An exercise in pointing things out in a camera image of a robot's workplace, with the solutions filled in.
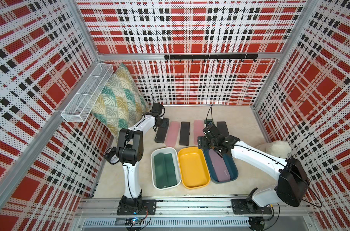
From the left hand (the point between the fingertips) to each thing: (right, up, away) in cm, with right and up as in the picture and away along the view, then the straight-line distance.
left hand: (164, 122), depth 102 cm
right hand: (+28, -10, -18) cm, 35 cm away
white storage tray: (+8, -18, -14) cm, 24 cm away
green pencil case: (0, -28, -19) cm, 34 cm away
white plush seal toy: (+64, -13, -29) cm, 72 cm away
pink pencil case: (+6, -9, +3) cm, 11 cm away
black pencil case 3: (+44, -4, +5) cm, 45 cm away
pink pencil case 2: (+36, -26, -16) cm, 47 cm away
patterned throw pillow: (-25, +13, -14) cm, 31 cm away
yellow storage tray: (+21, -30, -17) cm, 40 cm away
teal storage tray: (+43, -25, -15) cm, 52 cm away
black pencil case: (-2, -9, -2) cm, 9 cm away
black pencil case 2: (+15, -12, -1) cm, 19 cm away
